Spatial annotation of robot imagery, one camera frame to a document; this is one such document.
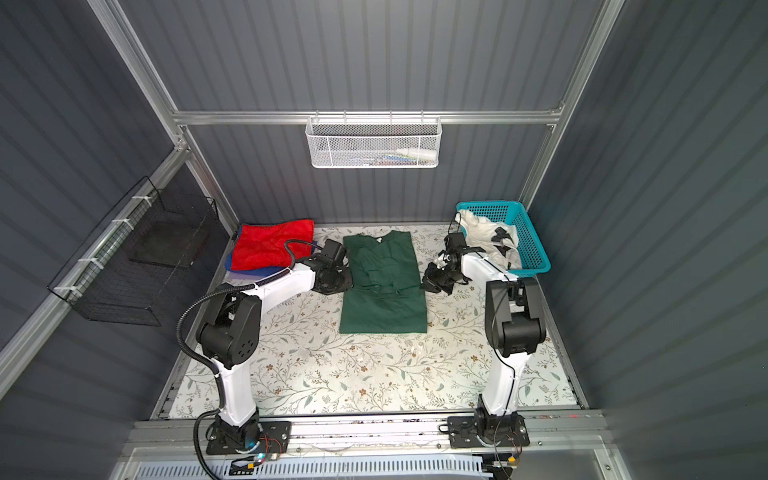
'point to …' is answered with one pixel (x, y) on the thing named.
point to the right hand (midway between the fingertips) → (425, 287)
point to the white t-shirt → (479, 231)
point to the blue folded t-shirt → (261, 272)
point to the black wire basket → (135, 276)
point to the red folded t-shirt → (263, 246)
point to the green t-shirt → (383, 292)
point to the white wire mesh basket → (373, 143)
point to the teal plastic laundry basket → (535, 258)
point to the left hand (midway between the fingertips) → (350, 282)
